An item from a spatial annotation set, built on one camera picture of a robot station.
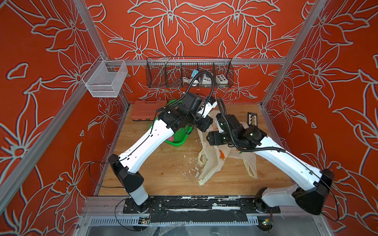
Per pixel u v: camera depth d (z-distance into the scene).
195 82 0.87
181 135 0.99
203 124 0.58
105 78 0.94
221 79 0.95
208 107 0.59
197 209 0.73
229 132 0.53
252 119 1.07
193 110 0.51
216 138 0.63
